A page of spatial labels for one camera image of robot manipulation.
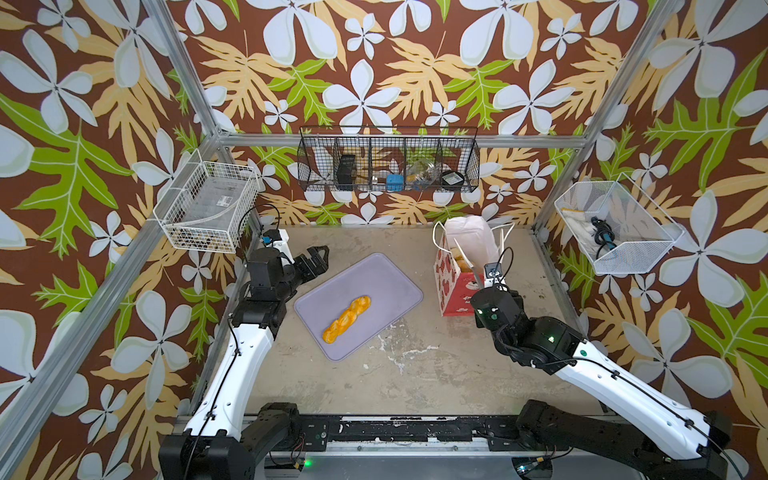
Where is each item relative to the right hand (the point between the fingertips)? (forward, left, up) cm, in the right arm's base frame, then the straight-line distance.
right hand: (485, 293), depth 73 cm
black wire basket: (+48, +23, +7) cm, 54 cm away
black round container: (+41, +2, +4) cm, 41 cm away
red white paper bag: (+27, -3, -11) cm, 29 cm away
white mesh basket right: (+19, -41, +3) cm, 45 cm away
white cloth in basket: (+22, -32, +2) cm, 39 cm away
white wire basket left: (+22, +73, +10) cm, 76 cm away
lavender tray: (+17, +22, -27) cm, 39 cm away
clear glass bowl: (+41, +12, +6) cm, 44 cm away
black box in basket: (+46, +38, +5) cm, 59 cm away
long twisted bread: (+9, +33, -22) cm, 41 cm away
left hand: (+11, +42, +4) cm, 44 cm away
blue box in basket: (+39, +21, +4) cm, 45 cm away
